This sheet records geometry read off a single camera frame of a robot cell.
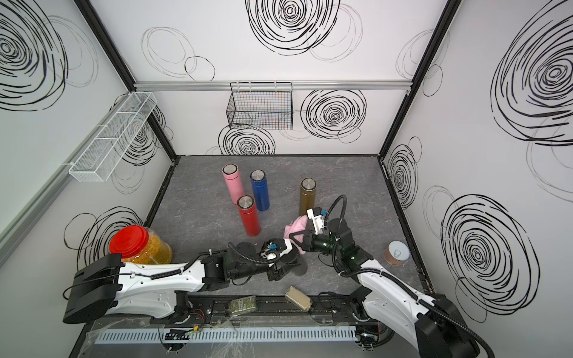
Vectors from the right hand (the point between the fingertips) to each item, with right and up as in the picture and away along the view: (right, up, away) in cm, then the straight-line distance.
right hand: (290, 239), depth 75 cm
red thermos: (-15, +11, +1) cm, 19 cm away
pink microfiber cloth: (+2, +5, +1) cm, 5 cm away
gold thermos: (+7, +17, +6) cm, 19 cm away
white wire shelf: (-64, +26, -2) cm, 69 cm away
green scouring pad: (-15, -21, -3) cm, 26 cm away
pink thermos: (-23, +22, +12) cm, 34 cm away
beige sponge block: (+3, -19, -1) cm, 20 cm away
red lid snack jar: (-48, -1, -5) cm, 48 cm away
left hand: (+2, -3, -6) cm, 7 cm away
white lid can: (+39, -7, +6) cm, 40 cm away
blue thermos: (-12, +20, +10) cm, 26 cm away
